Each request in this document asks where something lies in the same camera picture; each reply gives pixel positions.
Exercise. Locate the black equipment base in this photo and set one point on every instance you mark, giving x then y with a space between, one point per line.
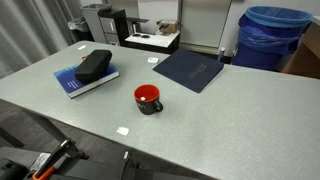
93 170

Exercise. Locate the white tape strip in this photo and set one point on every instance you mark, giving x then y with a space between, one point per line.
82 47

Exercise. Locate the open cardboard box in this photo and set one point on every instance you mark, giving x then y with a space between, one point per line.
168 26

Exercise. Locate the white low table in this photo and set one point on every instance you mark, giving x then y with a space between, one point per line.
156 40

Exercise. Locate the small silver knob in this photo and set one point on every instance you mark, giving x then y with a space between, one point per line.
126 155

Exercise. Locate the grey filing cabinet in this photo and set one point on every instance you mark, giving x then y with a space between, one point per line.
93 23

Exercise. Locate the small red object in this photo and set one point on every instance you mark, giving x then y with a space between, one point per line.
84 58

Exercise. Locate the navy blue folder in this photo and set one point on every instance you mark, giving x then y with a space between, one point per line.
186 68

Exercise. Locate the blue plastic trash bin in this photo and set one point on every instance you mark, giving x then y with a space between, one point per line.
253 60

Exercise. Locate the blue hardcover book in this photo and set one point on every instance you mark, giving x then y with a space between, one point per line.
66 83

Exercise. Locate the black mug red inside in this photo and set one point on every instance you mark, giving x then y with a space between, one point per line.
148 107

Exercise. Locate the white paper label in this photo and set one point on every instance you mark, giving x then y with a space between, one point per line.
123 131

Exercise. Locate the black cabinet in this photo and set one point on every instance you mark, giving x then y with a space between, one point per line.
121 25

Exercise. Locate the bin with clear bag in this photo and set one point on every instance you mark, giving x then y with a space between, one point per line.
80 28

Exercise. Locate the small clear bottle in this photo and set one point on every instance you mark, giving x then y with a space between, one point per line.
221 53

